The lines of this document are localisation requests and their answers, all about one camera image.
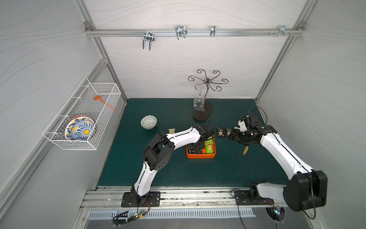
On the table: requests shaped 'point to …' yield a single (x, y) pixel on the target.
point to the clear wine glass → (198, 101)
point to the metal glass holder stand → (203, 115)
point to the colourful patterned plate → (80, 128)
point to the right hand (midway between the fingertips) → (233, 137)
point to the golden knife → (245, 150)
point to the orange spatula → (98, 98)
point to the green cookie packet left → (209, 149)
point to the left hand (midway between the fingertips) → (197, 148)
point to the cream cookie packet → (171, 130)
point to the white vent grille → (200, 213)
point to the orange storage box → (204, 155)
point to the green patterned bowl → (148, 122)
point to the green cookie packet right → (210, 141)
